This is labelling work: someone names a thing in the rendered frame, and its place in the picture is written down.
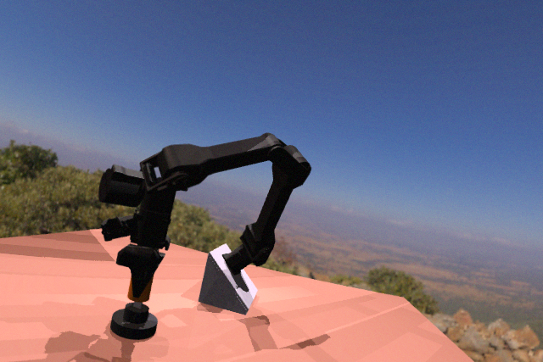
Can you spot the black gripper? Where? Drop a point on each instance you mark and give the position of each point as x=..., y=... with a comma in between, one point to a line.
x=144, y=258

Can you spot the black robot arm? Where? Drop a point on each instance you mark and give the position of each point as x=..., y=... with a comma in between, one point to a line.
x=184, y=165

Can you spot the black round pedestal with silver shaft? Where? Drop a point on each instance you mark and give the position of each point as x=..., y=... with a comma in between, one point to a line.
x=134, y=322

